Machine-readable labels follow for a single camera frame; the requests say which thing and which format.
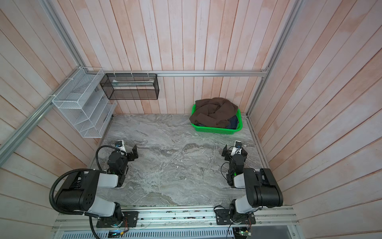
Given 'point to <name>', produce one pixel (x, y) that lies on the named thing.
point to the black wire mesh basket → (131, 86)
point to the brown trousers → (213, 112)
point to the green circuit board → (240, 232)
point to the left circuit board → (115, 233)
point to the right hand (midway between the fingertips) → (234, 145)
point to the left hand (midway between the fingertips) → (129, 148)
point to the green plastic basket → (218, 129)
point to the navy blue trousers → (234, 123)
